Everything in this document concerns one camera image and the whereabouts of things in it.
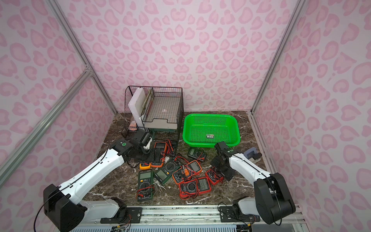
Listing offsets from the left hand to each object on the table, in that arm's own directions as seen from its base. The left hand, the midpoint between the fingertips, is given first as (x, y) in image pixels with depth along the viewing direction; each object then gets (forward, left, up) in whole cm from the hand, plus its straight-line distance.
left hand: (155, 155), depth 79 cm
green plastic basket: (+28, -30, -15) cm, 44 cm away
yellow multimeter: (-2, +9, -12) cm, 15 cm away
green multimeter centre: (-5, -3, -14) cm, 15 cm away
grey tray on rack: (+36, +1, -4) cm, 36 cm away
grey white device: (+7, -59, -12) cm, 60 cm away
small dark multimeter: (+7, -24, -12) cm, 27 cm away
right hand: (-2, -35, -13) cm, 37 cm away
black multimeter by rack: (+11, -6, -12) cm, 17 cm away
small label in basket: (+22, -33, -14) cm, 42 cm away
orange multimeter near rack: (+10, +1, -11) cm, 15 cm away
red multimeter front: (-15, -20, -10) cm, 27 cm away
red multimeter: (-8, -33, -11) cm, 35 cm away
